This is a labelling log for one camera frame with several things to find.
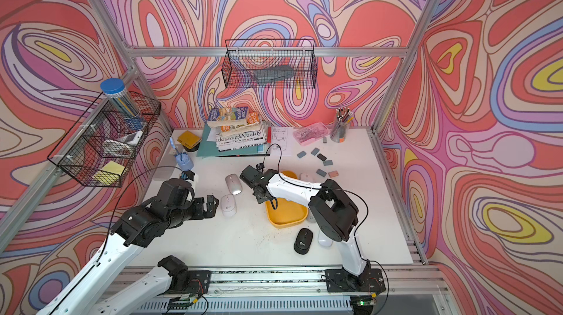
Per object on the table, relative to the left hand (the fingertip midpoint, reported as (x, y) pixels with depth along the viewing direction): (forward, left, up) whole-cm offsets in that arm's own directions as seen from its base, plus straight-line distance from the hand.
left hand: (209, 202), depth 72 cm
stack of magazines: (+43, -1, -7) cm, 43 cm away
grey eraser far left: (+36, -34, -18) cm, 52 cm away
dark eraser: (+34, -44, -18) cm, 58 cm away
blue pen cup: (+26, +21, -12) cm, 36 cm away
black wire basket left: (+15, +38, +11) cm, 42 cm away
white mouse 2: (+21, -36, -17) cm, 45 cm away
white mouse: (+6, -2, -16) cm, 17 cm away
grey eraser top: (+38, -41, -18) cm, 59 cm away
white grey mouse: (+17, -3, -17) cm, 24 cm away
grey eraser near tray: (+24, -43, -18) cm, 52 cm away
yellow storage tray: (+4, -27, -18) cm, 33 cm away
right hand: (+11, -20, -16) cm, 28 cm away
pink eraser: (+24, -49, -19) cm, 58 cm away
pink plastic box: (+50, -37, -18) cm, 65 cm away
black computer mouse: (-7, -32, -17) cm, 37 cm away
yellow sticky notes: (+2, +27, +13) cm, 30 cm away
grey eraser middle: (+30, -47, -18) cm, 58 cm away
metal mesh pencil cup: (+45, -53, -2) cm, 70 cm away
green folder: (+39, +13, -18) cm, 45 cm away
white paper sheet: (+47, -25, -17) cm, 56 cm away
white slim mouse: (-6, -40, -19) cm, 45 cm away
